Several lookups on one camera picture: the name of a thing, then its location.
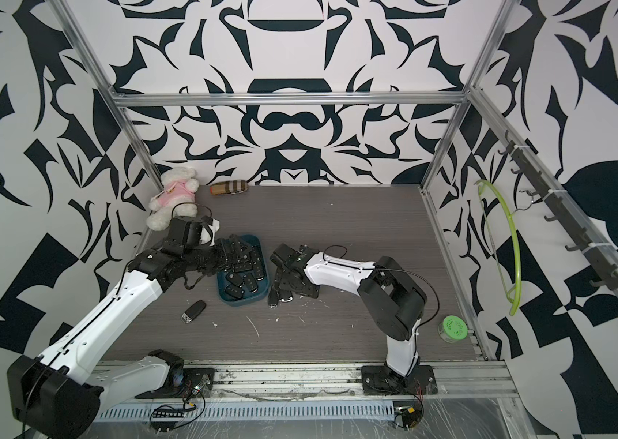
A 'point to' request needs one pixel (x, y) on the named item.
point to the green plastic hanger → (515, 244)
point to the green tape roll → (452, 328)
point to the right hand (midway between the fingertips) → (288, 284)
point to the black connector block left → (165, 420)
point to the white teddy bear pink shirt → (176, 199)
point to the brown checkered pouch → (229, 187)
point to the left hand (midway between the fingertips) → (240, 248)
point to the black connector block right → (408, 416)
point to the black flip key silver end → (272, 299)
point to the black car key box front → (233, 291)
